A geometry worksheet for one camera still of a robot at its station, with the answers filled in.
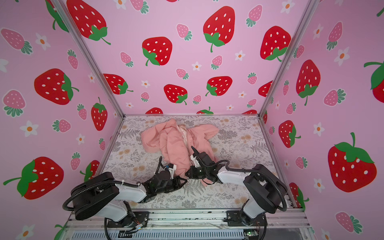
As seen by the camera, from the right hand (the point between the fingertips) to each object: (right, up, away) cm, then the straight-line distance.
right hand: (184, 174), depth 83 cm
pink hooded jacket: (-7, +17, +14) cm, 24 cm away
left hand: (+3, -4, -1) cm, 5 cm away
